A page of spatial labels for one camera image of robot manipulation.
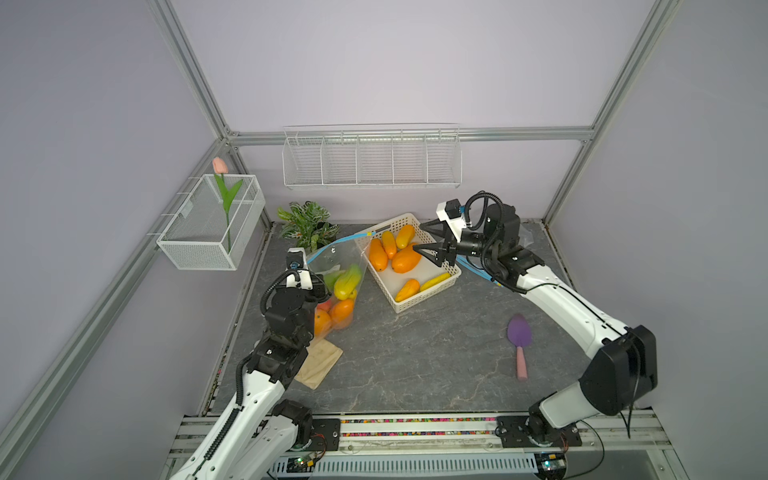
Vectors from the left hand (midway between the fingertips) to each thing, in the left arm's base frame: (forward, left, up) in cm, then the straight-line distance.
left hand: (305, 262), depth 71 cm
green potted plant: (+17, +2, -4) cm, 17 cm away
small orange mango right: (-5, -6, -18) cm, 19 cm away
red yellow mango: (-3, -2, -17) cm, 17 cm away
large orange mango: (-7, -1, -18) cm, 19 cm away
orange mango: (+21, -17, -25) cm, 37 cm away
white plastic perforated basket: (+13, -26, -28) cm, 40 cm away
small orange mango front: (+6, -26, -26) cm, 37 cm away
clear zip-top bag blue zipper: (+10, -6, -16) cm, 20 cm away
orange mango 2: (+30, -27, -26) cm, 49 cm away
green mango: (+1, -8, -13) cm, 16 cm away
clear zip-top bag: (+26, -74, -27) cm, 83 cm away
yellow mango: (+9, -35, -26) cm, 45 cm away
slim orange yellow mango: (+26, -21, -26) cm, 43 cm away
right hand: (+4, -27, +4) cm, 28 cm away
